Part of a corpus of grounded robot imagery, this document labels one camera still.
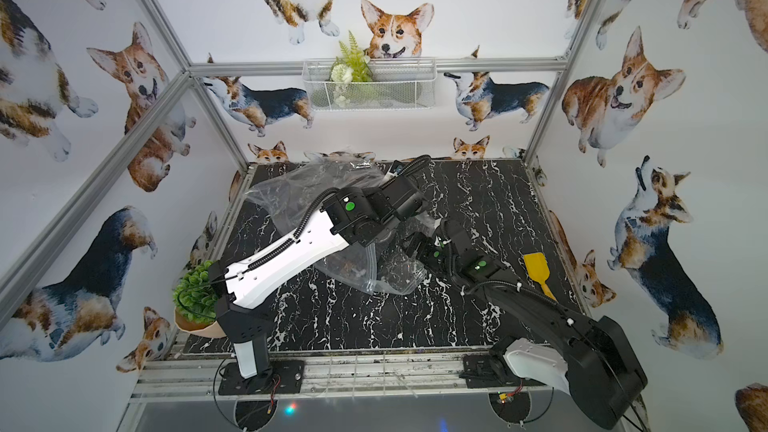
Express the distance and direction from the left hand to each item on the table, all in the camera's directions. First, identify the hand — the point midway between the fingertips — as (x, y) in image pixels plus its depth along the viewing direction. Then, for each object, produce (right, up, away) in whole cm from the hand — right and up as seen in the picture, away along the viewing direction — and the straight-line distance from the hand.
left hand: (389, 202), depth 71 cm
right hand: (+3, -13, +9) cm, 16 cm away
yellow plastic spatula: (+45, -22, +22) cm, 55 cm away
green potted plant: (-46, -23, 0) cm, 51 cm away
